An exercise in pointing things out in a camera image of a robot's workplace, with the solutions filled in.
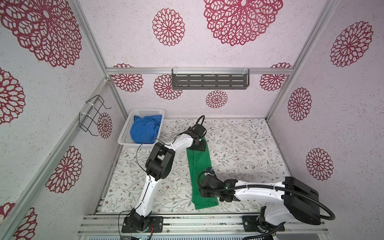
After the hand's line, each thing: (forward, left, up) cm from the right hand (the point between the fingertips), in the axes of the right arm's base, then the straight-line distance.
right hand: (199, 189), depth 82 cm
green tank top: (+16, 0, -1) cm, 16 cm away
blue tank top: (+41, +41, +1) cm, 58 cm away
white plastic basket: (+32, +51, +3) cm, 60 cm away
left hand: (+28, 0, -3) cm, 28 cm away
